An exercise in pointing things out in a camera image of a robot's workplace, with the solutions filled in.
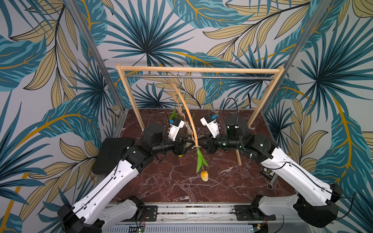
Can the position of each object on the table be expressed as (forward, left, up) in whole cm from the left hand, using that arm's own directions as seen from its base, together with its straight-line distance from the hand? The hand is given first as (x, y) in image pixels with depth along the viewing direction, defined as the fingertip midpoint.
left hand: (190, 144), depth 64 cm
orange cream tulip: (-6, -5, -3) cm, 8 cm away
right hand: (0, -2, +3) cm, 4 cm away
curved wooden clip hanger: (+54, +11, -8) cm, 56 cm away
